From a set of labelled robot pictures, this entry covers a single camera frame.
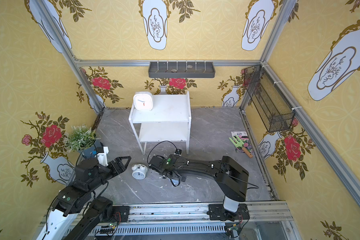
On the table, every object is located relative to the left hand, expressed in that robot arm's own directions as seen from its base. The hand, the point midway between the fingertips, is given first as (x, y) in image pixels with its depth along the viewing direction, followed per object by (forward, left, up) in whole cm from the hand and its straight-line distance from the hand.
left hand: (129, 160), depth 72 cm
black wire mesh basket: (+21, -78, +7) cm, 81 cm away
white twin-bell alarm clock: (-1, -3, -12) cm, 12 cm away
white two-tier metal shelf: (+13, -20, +13) cm, 27 cm away
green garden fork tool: (+19, -65, -19) cm, 70 cm away
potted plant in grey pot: (+13, +28, -1) cm, 31 cm away
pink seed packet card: (+24, -69, -19) cm, 76 cm away
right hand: (-3, -20, -15) cm, 25 cm away
